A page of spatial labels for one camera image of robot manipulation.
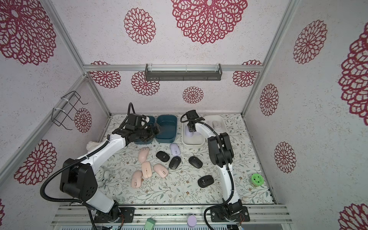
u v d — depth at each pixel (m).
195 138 1.04
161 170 0.86
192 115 0.85
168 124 1.15
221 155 0.60
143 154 0.96
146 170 0.87
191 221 0.65
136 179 0.83
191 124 0.79
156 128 0.76
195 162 0.91
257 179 0.81
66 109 0.78
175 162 0.92
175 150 0.95
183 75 0.86
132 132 0.65
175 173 0.89
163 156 0.92
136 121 0.67
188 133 1.06
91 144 0.94
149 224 0.70
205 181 0.83
